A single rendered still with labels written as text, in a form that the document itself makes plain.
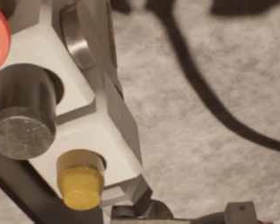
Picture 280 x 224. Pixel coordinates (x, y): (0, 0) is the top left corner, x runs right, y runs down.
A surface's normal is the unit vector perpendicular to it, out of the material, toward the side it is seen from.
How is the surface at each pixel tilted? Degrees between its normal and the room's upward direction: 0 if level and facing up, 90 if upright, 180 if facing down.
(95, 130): 0
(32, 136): 0
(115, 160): 0
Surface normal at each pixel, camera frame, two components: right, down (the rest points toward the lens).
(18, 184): 0.93, -0.32
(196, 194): 0.11, 0.73
